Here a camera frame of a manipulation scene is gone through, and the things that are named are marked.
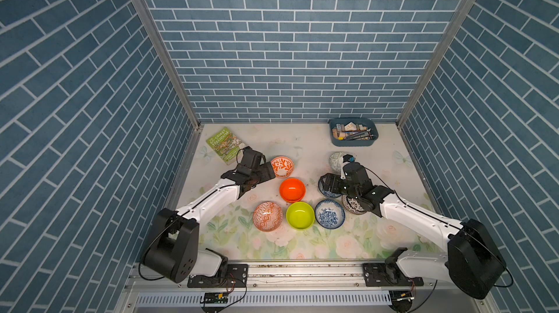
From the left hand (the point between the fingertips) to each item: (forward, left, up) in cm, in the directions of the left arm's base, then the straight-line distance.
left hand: (271, 171), depth 89 cm
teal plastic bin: (+34, -51, -4) cm, 61 cm away
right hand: (-4, -23, +1) cm, 24 cm away
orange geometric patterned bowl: (-15, +1, -10) cm, 18 cm away
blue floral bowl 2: (-12, -20, +5) cm, 24 cm away
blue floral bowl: (-14, -24, -9) cm, 29 cm away
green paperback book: (+21, +24, -9) cm, 33 cm away
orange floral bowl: (+9, -5, -9) cm, 14 cm away
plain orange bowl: (-4, -9, -9) cm, 13 cm away
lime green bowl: (-15, -12, -9) cm, 21 cm away
